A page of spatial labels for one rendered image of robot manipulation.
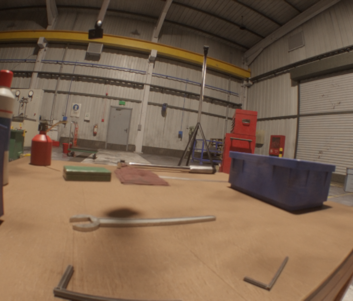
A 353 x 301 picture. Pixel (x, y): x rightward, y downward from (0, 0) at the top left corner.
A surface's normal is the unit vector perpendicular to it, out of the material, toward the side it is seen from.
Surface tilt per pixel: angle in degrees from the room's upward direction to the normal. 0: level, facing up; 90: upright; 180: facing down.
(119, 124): 90
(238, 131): 90
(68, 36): 90
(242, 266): 0
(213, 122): 90
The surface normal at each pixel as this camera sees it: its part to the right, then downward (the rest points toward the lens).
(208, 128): 0.31, 0.07
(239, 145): -0.20, 0.00
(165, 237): 0.12, -0.99
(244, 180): -0.94, -0.11
